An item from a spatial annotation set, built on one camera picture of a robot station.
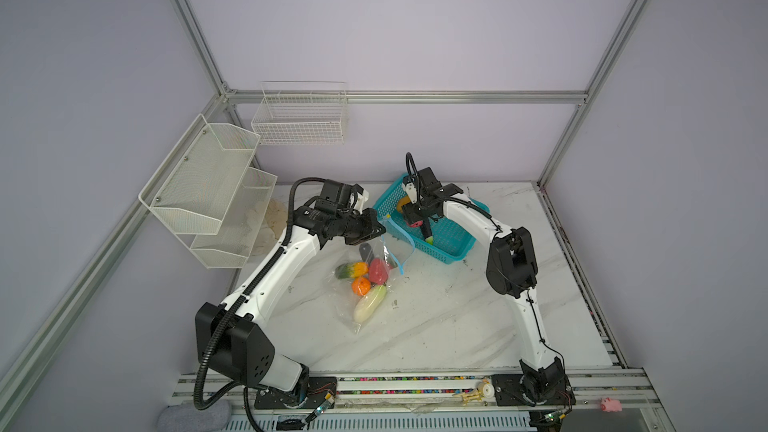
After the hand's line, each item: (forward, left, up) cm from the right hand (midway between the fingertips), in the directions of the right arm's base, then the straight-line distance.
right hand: (409, 209), depth 100 cm
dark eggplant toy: (-3, -6, -8) cm, 11 cm away
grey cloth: (-59, +52, -5) cm, 79 cm away
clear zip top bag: (-9, +7, -9) cm, 15 cm away
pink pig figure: (-54, -47, -9) cm, 72 cm away
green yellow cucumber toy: (-22, +18, -3) cm, 29 cm away
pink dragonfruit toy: (-5, -2, -2) cm, 6 cm away
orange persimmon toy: (-26, +15, -6) cm, 30 cm away
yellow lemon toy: (+5, +2, -1) cm, 6 cm away
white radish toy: (-31, +12, -5) cm, 34 cm away
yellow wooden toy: (-52, -17, -8) cm, 56 cm away
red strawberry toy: (-24, +9, 0) cm, 26 cm away
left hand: (-20, +7, +15) cm, 26 cm away
